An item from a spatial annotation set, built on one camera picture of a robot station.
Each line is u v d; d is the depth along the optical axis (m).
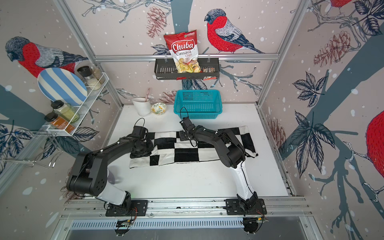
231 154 0.54
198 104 1.22
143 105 1.04
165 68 0.95
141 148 0.77
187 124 0.80
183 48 0.80
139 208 0.73
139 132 0.76
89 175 0.45
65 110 0.64
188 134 0.79
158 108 1.17
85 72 0.78
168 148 0.93
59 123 0.62
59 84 0.70
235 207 0.73
